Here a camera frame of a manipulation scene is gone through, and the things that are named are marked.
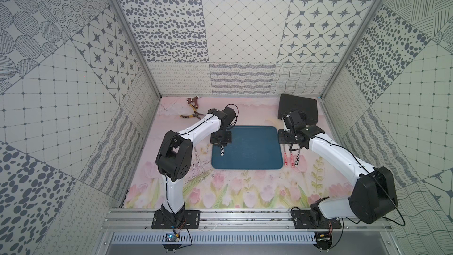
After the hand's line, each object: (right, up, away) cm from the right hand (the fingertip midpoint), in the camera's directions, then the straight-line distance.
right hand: (284, 138), depth 86 cm
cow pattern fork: (-31, -7, +2) cm, 32 cm away
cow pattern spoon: (+8, -12, +5) cm, 15 cm away
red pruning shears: (-55, +21, +28) cm, 65 cm away
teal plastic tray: (-14, -7, +11) cm, 19 cm away
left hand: (-30, -3, +4) cm, 30 cm away
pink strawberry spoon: (+6, -12, +6) cm, 14 cm away
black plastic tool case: (+26, +16, +32) cm, 45 cm away
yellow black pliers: (-50, +12, +25) cm, 57 cm away
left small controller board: (-51, -39, -15) cm, 66 cm away
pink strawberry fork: (+3, -12, +6) cm, 14 cm away
